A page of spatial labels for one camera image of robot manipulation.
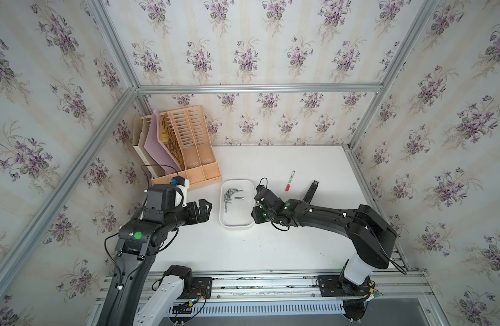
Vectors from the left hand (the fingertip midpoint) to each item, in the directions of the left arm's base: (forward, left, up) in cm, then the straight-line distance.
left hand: (202, 206), depth 66 cm
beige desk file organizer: (+52, +19, -15) cm, 57 cm away
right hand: (+7, -19, -20) cm, 28 cm away
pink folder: (+27, +24, -1) cm, 36 cm away
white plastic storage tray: (+17, -10, -25) cm, 32 cm away
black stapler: (+20, -46, -23) cm, 55 cm away
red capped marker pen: (+24, -35, -25) cm, 50 cm away
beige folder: (+33, +31, +4) cm, 45 cm away
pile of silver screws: (+19, -5, -26) cm, 32 cm away
